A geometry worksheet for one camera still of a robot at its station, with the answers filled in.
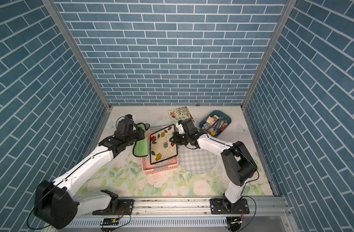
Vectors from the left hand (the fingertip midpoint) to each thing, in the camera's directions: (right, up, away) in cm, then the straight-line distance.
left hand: (148, 131), depth 83 cm
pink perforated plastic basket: (+13, -20, -1) cm, 24 cm away
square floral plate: (+7, -12, +6) cm, 15 cm away
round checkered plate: (+29, -19, +6) cm, 35 cm away
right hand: (+12, -5, +4) cm, 14 cm away
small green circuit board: (-16, -44, -11) cm, 48 cm away
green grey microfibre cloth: (-3, -8, -5) cm, 10 cm away
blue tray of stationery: (+45, +4, +25) cm, 51 cm away
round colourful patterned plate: (+7, -19, +2) cm, 20 cm away
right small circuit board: (+46, -43, -12) cm, 64 cm away
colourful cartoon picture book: (+17, +12, +32) cm, 38 cm away
